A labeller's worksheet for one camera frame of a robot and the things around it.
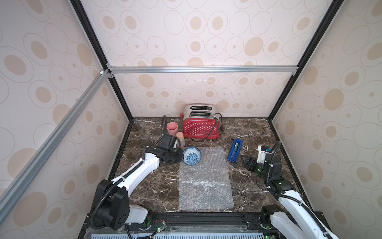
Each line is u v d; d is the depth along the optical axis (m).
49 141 0.54
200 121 0.95
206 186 0.85
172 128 1.02
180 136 0.97
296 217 0.48
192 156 0.87
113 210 0.41
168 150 0.65
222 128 1.09
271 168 0.59
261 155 0.72
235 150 0.94
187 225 0.73
